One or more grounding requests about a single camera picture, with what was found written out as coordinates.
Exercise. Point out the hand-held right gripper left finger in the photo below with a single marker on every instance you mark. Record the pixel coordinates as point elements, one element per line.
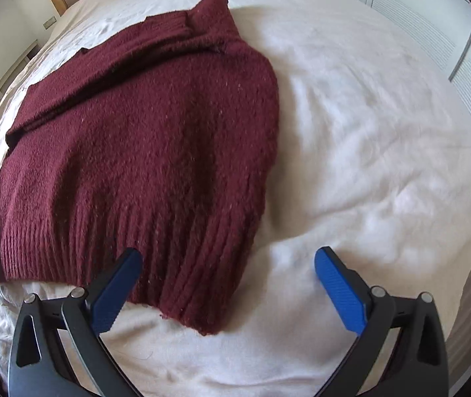
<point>113,287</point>

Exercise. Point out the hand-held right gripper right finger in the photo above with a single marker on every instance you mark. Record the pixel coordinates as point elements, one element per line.
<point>338,287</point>

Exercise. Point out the dark red knit sweater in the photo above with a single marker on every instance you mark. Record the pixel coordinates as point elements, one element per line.
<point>144,153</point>

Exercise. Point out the white bed sheet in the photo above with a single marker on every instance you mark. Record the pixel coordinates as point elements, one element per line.
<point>343,153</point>

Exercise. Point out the white sliding wardrobe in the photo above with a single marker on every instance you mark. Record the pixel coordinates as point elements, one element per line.
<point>438,29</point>

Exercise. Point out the wall socket panel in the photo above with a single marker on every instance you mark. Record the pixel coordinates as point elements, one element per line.
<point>50,22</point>

